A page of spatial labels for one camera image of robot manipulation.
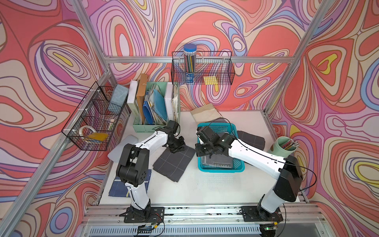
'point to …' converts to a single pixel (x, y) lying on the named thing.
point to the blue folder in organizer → (160, 106)
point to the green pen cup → (283, 146)
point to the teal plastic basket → (238, 166)
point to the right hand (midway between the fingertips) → (198, 153)
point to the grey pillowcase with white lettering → (218, 160)
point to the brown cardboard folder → (141, 95)
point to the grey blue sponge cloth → (118, 98)
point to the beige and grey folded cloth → (205, 113)
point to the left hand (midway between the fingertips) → (187, 148)
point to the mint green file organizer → (171, 93)
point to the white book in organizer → (132, 98)
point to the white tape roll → (80, 131)
